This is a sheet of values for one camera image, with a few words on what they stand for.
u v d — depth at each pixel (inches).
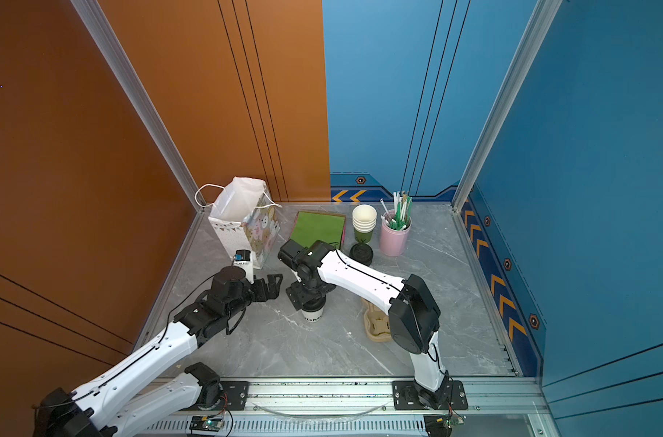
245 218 31.9
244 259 27.4
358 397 29.5
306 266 22.5
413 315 17.4
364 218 39.1
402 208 36.4
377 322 33.4
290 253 25.4
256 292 27.4
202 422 28.0
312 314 32.0
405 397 28.5
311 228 42.4
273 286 28.5
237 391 29.3
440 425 27.4
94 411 15.9
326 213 47.1
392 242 39.1
